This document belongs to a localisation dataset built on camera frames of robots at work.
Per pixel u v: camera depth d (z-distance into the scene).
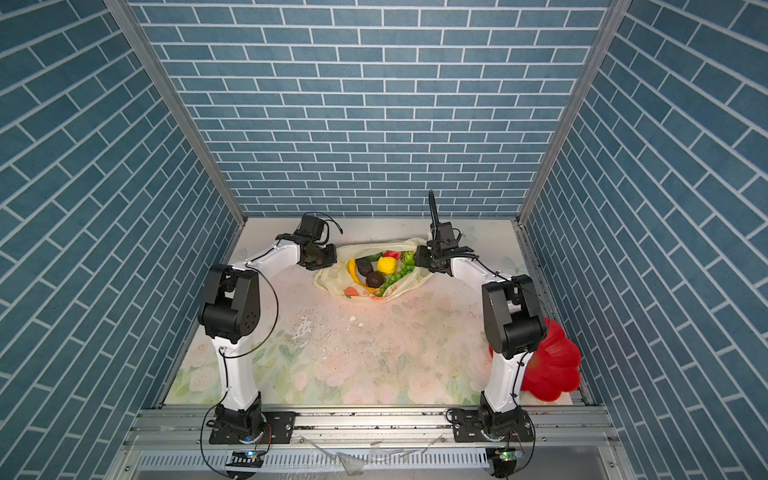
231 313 0.54
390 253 1.06
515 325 0.51
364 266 1.02
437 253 0.76
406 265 1.02
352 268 1.02
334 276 0.97
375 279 0.99
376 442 0.73
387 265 1.02
